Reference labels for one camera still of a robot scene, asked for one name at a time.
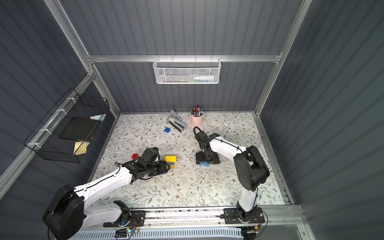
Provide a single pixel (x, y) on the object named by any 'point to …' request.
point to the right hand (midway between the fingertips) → (204, 164)
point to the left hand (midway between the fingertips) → (169, 169)
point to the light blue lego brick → (204, 163)
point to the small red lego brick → (134, 156)
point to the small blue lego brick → (167, 130)
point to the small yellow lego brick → (172, 166)
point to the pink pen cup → (196, 121)
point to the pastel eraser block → (98, 117)
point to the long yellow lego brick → (171, 158)
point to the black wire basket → (45, 140)
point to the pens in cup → (197, 111)
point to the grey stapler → (174, 120)
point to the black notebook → (78, 128)
